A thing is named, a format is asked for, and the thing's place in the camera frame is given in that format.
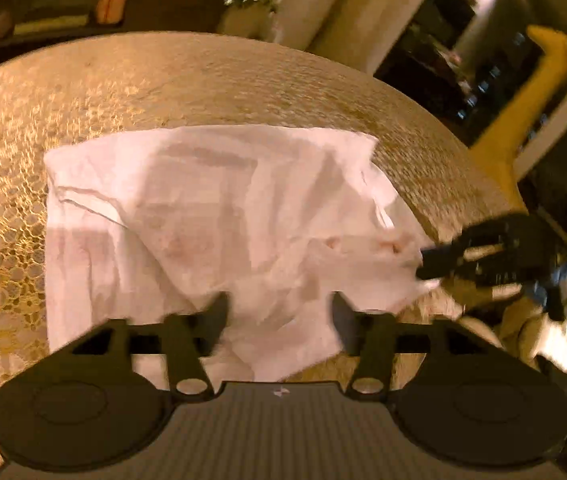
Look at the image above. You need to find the white t-shirt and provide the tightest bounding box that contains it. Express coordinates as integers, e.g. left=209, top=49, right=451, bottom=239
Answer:
left=44, top=125, right=430, bottom=384

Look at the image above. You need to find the person's bare forearm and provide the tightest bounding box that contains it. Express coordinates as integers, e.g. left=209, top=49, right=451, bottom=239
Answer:
left=470, top=25, right=567, bottom=212

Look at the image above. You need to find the gold lace tablecloth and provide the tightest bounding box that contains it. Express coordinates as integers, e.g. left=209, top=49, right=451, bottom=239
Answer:
left=0, top=32, right=509, bottom=462

